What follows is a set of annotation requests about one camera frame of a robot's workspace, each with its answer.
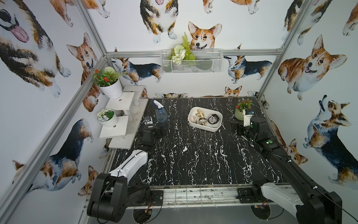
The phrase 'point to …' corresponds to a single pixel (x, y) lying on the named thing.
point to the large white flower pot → (107, 80)
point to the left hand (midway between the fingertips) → (154, 124)
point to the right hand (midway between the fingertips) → (238, 120)
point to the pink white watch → (193, 119)
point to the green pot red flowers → (241, 106)
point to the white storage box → (210, 127)
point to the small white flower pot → (107, 118)
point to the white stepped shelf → (123, 133)
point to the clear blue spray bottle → (161, 115)
